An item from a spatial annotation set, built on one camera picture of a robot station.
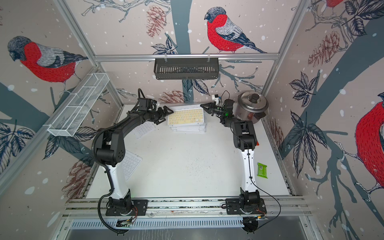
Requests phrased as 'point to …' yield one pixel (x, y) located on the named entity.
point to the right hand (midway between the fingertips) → (202, 105)
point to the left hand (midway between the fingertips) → (172, 111)
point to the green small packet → (262, 170)
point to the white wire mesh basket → (66, 121)
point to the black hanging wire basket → (186, 68)
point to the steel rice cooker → (250, 101)
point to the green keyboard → (191, 128)
